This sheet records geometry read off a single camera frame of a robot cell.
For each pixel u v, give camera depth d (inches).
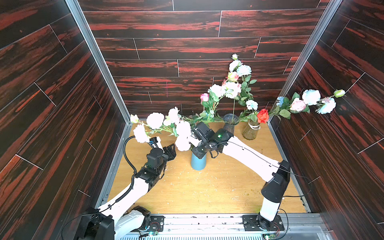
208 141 22.4
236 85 31.8
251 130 39.0
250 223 28.9
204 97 28.2
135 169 25.7
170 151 28.4
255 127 38.6
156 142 27.7
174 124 24.8
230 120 37.7
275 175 17.2
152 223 28.9
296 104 26.7
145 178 23.0
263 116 29.4
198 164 33.9
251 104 31.9
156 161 23.5
